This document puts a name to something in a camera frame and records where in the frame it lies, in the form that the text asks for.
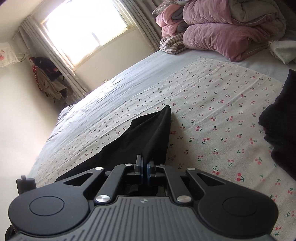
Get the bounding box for bright window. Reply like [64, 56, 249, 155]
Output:
[42, 1, 133, 68]

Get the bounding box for purple grey folded quilt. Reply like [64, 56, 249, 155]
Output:
[183, 1, 286, 62]

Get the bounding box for left grey curtain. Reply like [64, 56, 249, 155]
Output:
[13, 16, 89, 104]

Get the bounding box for striped folded cloth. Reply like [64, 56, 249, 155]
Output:
[159, 33, 187, 55]

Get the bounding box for hanging clothes in corner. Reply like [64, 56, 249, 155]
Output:
[29, 57, 68, 102]

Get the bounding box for grey curtain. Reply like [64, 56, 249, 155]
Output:
[120, 0, 162, 51]
[13, 16, 89, 104]

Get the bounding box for white patterned cloth pile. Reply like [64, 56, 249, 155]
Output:
[268, 40, 296, 64]

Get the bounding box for right grey curtain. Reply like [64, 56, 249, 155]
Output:
[120, 0, 162, 51]

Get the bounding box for cherry print bed sheet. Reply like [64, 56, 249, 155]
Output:
[31, 58, 295, 240]

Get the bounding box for black pants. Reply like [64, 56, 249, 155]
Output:
[56, 105, 171, 181]

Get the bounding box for black garment at edge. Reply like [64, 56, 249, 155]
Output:
[258, 69, 296, 179]

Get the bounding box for pink folded blanket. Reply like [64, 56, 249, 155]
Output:
[156, 4, 189, 38]

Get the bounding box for grey blue bed cover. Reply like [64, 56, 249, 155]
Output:
[29, 50, 295, 185]

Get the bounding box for white wall hanging cloth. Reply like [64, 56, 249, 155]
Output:
[0, 42, 18, 68]

